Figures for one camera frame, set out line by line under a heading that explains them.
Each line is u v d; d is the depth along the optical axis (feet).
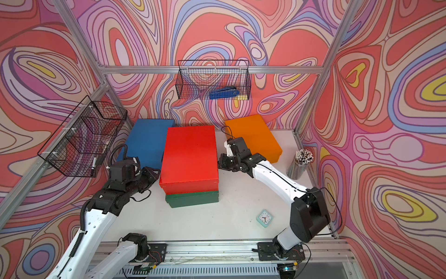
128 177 1.83
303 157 2.75
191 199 2.82
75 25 2.40
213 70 2.87
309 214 1.40
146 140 3.61
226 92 2.96
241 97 2.76
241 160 2.04
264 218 2.64
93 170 2.35
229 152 2.42
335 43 2.58
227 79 3.14
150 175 2.10
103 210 1.51
